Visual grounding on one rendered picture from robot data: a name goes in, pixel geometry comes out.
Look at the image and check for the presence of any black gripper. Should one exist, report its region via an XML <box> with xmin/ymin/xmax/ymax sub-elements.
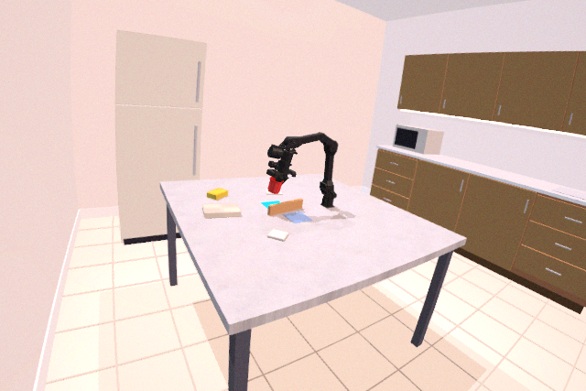
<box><xmin>266</xmin><ymin>159</ymin><xmax>297</xmax><ymax>184</ymax></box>

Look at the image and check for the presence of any red cup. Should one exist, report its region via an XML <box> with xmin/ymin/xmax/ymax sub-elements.
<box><xmin>267</xmin><ymin>177</ymin><xmax>284</xmax><ymax>194</ymax></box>

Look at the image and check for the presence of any orange flat bar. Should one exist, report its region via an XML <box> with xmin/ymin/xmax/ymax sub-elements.
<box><xmin>267</xmin><ymin>199</ymin><xmax>303</xmax><ymax>216</ymax></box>

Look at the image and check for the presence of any beige flat rectangular slab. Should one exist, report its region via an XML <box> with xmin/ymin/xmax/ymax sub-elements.
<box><xmin>202</xmin><ymin>203</ymin><xmax>242</xmax><ymax>218</ymax></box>

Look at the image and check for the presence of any yellow rectangular block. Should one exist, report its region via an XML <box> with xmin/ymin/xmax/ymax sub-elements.
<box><xmin>207</xmin><ymin>189</ymin><xmax>228</xmax><ymax>200</ymax></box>

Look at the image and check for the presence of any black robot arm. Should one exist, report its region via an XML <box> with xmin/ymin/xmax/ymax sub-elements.
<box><xmin>267</xmin><ymin>132</ymin><xmax>339</xmax><ymax>209</ymax></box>

